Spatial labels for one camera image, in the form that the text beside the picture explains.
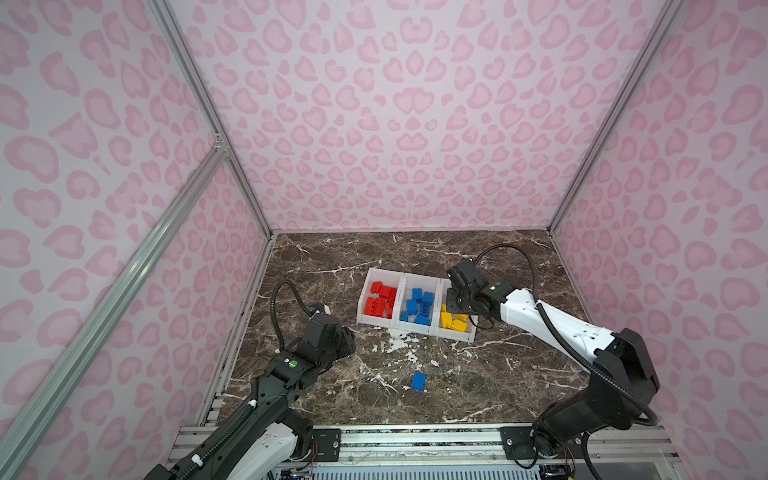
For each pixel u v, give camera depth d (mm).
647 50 750
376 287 1007
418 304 969
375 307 954
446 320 906
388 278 1005
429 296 979
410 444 749
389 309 939
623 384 427
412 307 957
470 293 634
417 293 999
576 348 458
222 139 906
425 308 955
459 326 900
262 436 587
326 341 614
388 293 998
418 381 824
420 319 947
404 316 944
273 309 587
